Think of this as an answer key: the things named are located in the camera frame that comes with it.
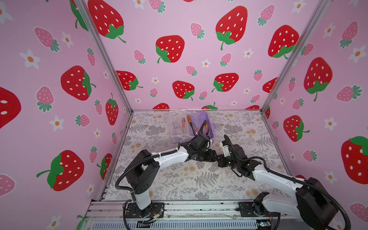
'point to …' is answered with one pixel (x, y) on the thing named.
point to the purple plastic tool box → (178, 134)
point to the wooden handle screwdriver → (190, 121)
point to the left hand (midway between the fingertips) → (216, 158)
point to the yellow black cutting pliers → (206, 126)
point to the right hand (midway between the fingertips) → (213, 157)
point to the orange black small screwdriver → (183, 122)
